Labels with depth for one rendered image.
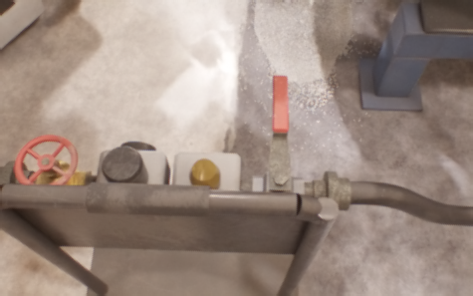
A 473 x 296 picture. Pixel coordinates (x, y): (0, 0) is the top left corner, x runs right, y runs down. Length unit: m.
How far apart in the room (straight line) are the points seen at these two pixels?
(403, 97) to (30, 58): 0.91
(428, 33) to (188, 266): 0.66
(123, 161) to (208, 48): 0.74
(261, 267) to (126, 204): 0.59
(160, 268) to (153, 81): 0.45
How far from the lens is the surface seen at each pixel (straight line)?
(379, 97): 1.25
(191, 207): 0.50
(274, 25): 1.33
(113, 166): 0.60
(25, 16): 1.34
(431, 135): 1.25
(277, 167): 0.62
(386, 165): 1.18
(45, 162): 0.63
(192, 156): 0.64
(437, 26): 1.07
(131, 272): 1.08
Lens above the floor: 1.04
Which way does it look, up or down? 65 degrees down
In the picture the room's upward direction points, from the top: straight up
